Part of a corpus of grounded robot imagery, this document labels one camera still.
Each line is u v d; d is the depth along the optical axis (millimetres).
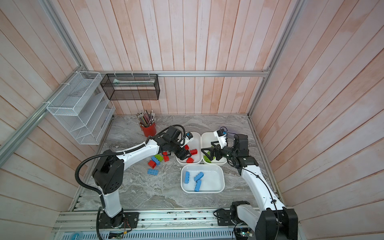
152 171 897
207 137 1061
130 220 733
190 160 903
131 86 1058
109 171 482
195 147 988
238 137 594
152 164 906
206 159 925
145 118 1000
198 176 858
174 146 759
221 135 687
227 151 687
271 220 408
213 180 862
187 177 858
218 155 687
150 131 1096
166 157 954
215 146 795
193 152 958
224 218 742
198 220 749
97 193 517
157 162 920
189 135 794
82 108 725
